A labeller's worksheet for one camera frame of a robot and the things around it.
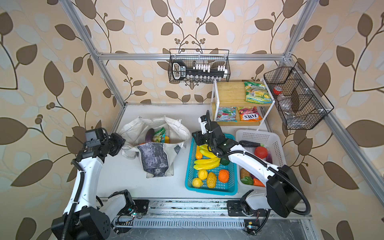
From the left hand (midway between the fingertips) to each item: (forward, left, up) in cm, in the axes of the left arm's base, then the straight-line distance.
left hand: (125, 137), depth 78 cm
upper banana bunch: (+1, -43, -13) cm, 44 cm away
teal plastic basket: (-20, -56, -18) cm, 62 cm away
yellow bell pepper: (+9, -18, -16) cm, 26 cm away
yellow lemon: (-13, -42, -15) cm, 46 cm away
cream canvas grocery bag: (-10, -18, -6) cm, 21 cm away
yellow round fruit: (-18, -39, -15) cm, 45 cm away
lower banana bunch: (-7, -44, -17) cm, 48 cm away
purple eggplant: (+9, -8, -12) cm, 17 cm away
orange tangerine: (-14, -53, -14) cm, 57 cm away
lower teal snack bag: (+18, -56, 0) cm, 59 cm away
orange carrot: (-18, -70, -12) cm, 74 cm away
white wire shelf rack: (+21, -57, +13) cm, 63 cm away
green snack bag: (+8, -15, -10) cm, 20 cm away
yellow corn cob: (-16, -47, -15) cm, 51 cm away
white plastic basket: (+8, -86, -14) cm, 87 cm away
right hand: (+4, -37, -1) cm, 38 cm away
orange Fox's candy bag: (+20, -70, -1) cm, 73 cm away
